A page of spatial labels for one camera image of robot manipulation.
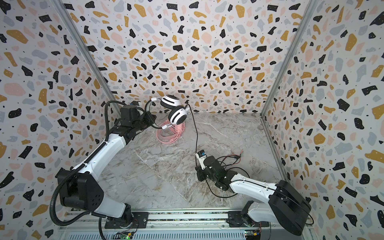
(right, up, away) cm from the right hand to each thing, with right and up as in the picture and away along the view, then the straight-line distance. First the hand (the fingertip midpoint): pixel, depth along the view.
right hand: (193, 166), depth 82 cm
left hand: (-20, +29, -1) cm, 36 cm away
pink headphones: (-20, +17, +28) cm, 38 cm away
